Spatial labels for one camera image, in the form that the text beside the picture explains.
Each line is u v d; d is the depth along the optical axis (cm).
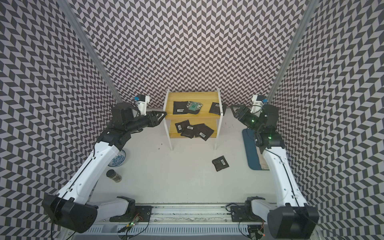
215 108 73
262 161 90
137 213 70
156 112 70
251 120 59
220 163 91
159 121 65
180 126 89
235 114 63
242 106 61
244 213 72
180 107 75
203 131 85
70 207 36
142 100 62
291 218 50
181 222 72
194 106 74
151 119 61
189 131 85
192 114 73
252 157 92
